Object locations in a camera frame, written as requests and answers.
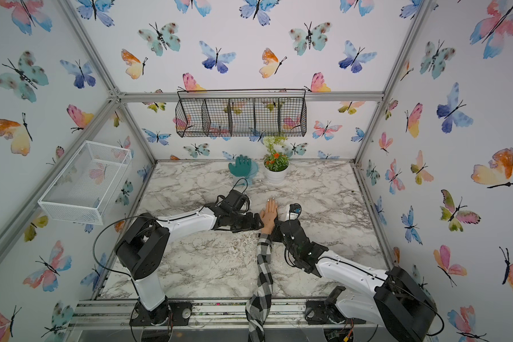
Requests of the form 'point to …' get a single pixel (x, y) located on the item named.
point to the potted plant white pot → (276, 168)
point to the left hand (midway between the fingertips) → (260, 225)
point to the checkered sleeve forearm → (259, 306)
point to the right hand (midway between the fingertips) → (276, 220)
